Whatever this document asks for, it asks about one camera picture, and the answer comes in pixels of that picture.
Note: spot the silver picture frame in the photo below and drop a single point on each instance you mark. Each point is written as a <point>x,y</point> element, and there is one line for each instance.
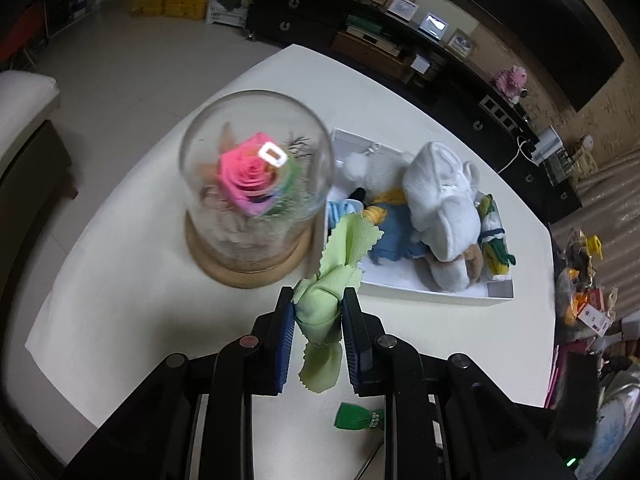
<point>434,25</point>

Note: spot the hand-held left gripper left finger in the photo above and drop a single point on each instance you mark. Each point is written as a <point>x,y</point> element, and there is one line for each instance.
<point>285,350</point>

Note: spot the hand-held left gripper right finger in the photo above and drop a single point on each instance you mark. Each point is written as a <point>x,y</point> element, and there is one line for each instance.
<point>352,345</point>

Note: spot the light blue cloth bow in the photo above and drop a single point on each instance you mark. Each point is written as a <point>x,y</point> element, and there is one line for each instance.
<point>340,208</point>

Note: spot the white picture frame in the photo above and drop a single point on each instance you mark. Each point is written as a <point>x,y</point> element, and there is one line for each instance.
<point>403,7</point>

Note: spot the brown and white plush animal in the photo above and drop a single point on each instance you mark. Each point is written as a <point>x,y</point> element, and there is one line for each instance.
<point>450,272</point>

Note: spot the black cloth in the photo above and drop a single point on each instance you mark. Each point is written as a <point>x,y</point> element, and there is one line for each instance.
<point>357,195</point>

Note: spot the green hair bow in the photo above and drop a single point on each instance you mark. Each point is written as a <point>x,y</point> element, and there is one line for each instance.
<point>352,416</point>

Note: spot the plush bunny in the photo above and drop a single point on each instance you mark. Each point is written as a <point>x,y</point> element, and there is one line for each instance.
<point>395,235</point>

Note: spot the white towel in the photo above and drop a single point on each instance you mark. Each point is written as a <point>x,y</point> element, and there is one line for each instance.
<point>440,195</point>

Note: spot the green and white cloth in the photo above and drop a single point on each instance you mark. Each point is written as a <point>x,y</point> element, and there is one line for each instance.
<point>492,240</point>

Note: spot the white cube box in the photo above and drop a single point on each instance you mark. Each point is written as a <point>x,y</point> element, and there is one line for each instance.
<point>420,64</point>

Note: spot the pink plush toy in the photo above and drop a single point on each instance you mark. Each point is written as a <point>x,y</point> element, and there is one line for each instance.
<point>510,81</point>

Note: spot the white cardboard box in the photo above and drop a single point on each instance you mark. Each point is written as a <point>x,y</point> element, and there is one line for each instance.
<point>400,280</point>

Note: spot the basket of snacks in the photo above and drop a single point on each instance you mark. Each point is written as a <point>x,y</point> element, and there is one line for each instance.
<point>585,290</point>

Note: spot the row of glass bottles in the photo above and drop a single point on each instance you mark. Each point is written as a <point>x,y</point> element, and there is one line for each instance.
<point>560,170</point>

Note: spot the yellow crate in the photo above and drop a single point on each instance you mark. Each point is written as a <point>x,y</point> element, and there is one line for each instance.
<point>170,6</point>

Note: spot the grey socket panel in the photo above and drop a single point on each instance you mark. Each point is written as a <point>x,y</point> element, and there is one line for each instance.
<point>498,112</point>

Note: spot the light green cloth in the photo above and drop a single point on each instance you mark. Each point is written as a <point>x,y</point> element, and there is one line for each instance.
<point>320,305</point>

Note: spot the beige curtain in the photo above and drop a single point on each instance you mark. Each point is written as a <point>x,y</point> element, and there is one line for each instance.
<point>610,210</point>

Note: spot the glass dome with rose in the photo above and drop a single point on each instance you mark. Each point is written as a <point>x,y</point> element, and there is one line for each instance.
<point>250,210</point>

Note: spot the cream and brown chair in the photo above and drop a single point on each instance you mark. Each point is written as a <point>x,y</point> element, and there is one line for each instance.
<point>25,125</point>

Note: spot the red chair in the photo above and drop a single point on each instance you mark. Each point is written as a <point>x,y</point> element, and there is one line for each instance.
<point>30,22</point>

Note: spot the cream plush toy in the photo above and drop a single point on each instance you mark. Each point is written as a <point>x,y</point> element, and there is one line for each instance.
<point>586,157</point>

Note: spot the wooden box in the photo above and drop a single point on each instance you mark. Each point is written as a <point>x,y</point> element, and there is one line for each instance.
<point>367,50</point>

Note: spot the white tall appliance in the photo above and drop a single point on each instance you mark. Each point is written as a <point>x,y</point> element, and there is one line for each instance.
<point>546,144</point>

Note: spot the white crate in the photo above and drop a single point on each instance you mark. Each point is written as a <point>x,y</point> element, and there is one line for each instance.
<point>226,11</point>

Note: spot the black television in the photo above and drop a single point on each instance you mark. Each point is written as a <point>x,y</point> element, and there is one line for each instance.
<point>550,20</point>

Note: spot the black television cabinet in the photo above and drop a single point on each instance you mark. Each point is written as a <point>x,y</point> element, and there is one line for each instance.
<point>300,15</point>

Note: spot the beige picture frame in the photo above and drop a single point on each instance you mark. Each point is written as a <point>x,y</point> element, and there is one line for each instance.
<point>460,43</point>

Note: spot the small white camera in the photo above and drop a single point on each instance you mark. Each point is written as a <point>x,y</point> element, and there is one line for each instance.
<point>523,96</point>

